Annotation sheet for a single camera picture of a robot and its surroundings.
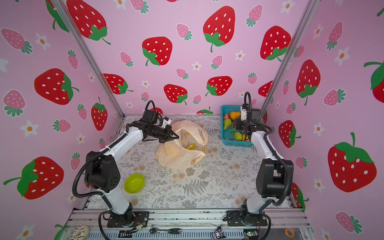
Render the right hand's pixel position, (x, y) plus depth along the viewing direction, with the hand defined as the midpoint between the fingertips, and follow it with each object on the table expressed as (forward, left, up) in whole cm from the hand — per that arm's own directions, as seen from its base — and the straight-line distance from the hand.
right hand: (237, 120), depth 90 cm
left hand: (-16, +33, -1) cm, 37 cm away
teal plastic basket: (+3, +3, -20) cm, 21 cm away
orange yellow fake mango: (+19, 0, -14) cm, 23 cm away
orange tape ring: (-52, -26, -22) cm, 62 cm away
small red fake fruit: (+19, +4, -16) cm, 25 cm away
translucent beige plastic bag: (-24, +28, -2) cm, 37 cm away
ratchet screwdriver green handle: (-58, +31, -20) cm, 69 cm away
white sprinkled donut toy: (-65, +73, -18) cm, 99 cm away
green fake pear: (+12, +4, -16) cm, 21 cm away
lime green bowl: (-39, +57, -18) cm, 71 cm away
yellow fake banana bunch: (-14, +27, -14) cm, 33 cm away
